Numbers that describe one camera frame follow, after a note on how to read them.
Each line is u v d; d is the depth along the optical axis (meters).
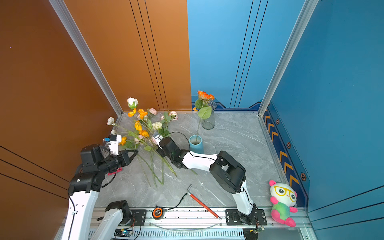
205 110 0.75
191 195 0.80
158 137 0.72
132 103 0.76
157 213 0.72
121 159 0.61
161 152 0.77
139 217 0.73
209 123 1.18
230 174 0.50
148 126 0.88
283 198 0.73
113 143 0.63
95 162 0.52
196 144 0.77
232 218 0.72
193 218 0.76
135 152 0.69
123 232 0.71
